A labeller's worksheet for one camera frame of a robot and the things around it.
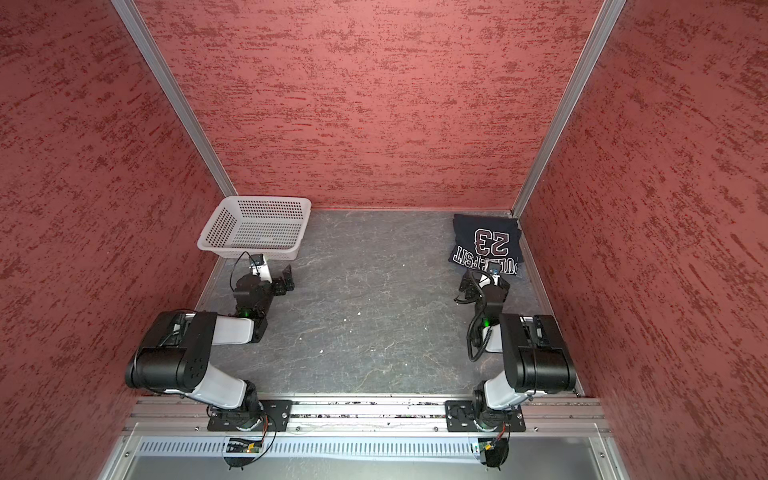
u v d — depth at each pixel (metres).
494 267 0.79
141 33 0.74
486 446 0.71
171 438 0.71
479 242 1.04
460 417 0.74
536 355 0.45
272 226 1.07
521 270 1.03
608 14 0.71
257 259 0.80
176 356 0.46
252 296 0.70
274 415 0.74
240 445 0.73
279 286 0.84
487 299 0.68
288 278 0.87
